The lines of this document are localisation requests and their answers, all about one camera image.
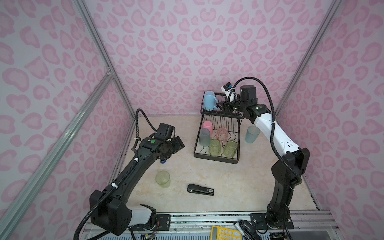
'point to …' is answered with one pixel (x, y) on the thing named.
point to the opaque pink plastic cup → (208, 124)
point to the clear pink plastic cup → (222, 134)
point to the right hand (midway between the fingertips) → (223, 98)
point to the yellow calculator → (221, 233)
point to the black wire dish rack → (231, 121)
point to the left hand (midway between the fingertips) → (180, 144)
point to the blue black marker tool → (163, 161)
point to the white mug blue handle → (210, 101)
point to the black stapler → (195, 188)
